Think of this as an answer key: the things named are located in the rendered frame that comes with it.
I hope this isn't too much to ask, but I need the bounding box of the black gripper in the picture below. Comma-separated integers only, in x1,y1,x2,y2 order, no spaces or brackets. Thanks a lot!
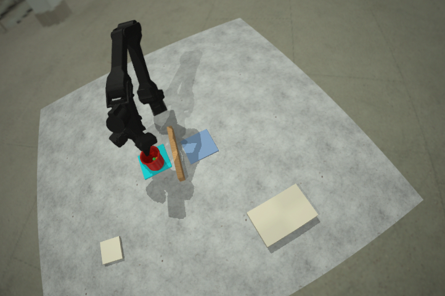
126,113,157,157

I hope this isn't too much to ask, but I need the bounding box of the beige square block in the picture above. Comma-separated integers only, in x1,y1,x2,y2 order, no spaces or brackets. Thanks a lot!
100,236,124,265

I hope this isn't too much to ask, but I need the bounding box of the orange flat bar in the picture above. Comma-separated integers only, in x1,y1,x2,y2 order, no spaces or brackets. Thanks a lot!
167,126,186,181

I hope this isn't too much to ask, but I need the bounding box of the red cup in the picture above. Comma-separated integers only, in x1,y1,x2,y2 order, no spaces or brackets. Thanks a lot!
140,146,165,171

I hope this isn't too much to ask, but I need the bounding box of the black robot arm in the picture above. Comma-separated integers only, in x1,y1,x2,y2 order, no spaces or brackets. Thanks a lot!
105,20,167,147

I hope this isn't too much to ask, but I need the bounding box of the beige flat rectangular board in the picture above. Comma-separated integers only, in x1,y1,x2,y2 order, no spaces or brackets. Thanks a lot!
247,184,318,248

